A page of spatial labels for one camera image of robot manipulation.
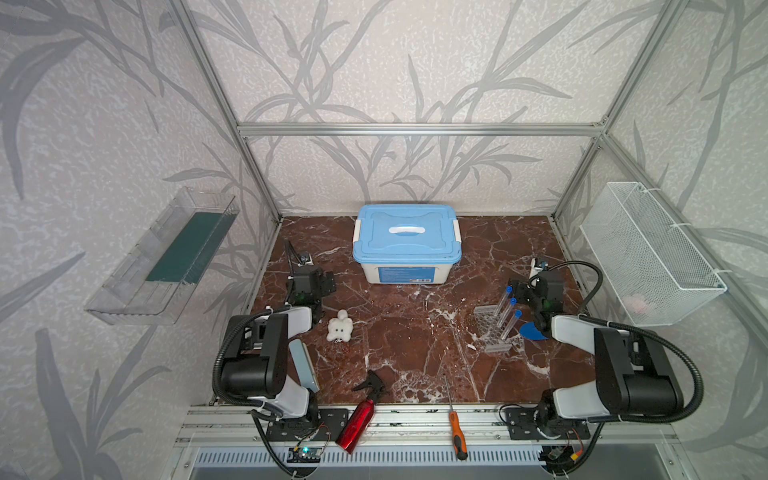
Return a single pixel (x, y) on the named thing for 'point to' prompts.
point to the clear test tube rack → (492, 330)
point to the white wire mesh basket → (654, 271)
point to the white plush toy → (340, 328)
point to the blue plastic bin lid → (407, 234)
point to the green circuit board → (304, 455)
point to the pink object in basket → (636, 303)
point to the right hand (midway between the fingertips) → (524, 273)
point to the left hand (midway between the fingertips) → (316, 265)
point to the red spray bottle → (361, 415)
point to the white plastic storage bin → (406, 274)
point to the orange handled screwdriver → (460, 444)
